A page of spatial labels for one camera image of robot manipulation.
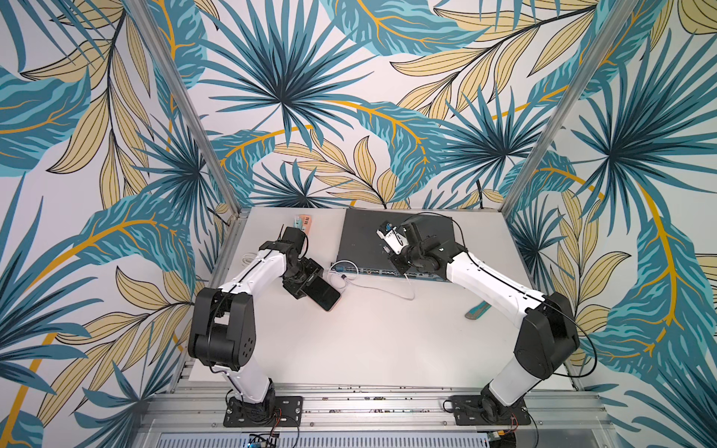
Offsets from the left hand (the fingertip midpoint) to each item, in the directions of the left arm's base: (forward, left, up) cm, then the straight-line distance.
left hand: (317, 282), depth 89 cm
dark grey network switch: (+18, -14, -6) cm, 24 cm away
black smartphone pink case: (-3, -2, -1) cm, 4 cm away
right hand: (+2, -18, +9) cm, 20 cm away
